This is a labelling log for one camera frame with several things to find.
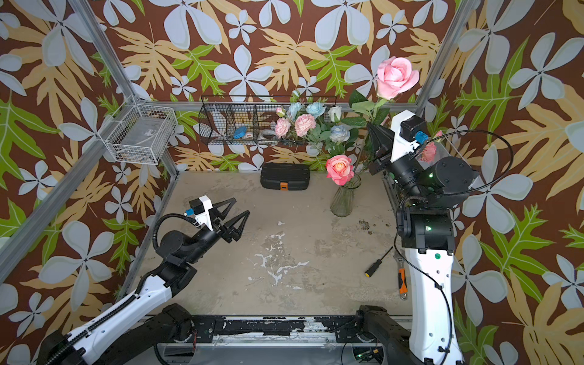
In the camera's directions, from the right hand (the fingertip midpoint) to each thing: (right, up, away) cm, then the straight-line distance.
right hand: (370, 125), depth 48 cm
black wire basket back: (-37, +18, +49) cm, 63 cm away
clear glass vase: (+5, -18, +50) cm, 53 cm away
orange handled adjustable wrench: (+24, -49, +34) cm, 65 cm away
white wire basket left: (-75, +8, +38) cm, 84 cm away
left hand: (-32, -18, +16) cm, 40 cm away
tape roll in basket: (-27, +12, +50) cm, 58 cm away
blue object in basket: (-39, +12, +46) cm, 62 cm away
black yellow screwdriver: (+13, -45, +36) cm, 59 cm away
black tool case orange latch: (-20, -6, +69) cm, 72 cm away
